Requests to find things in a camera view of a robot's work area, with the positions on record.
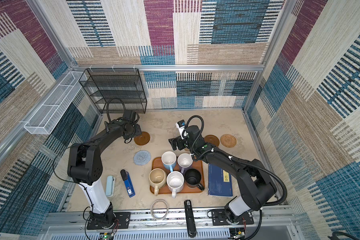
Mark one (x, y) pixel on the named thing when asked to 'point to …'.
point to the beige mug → (157, 178)
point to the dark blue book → (220, 182)
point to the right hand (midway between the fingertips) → (176, 138)
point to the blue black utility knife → (125, 176)
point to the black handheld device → (192, 229)
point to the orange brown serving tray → (156, 162)
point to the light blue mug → (169, 160)
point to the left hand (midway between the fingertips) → (137, 130)
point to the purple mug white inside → (185, 160)
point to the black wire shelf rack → (104, 84)
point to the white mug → (175, 181)
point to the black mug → (192, 178)
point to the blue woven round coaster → (142, 157)
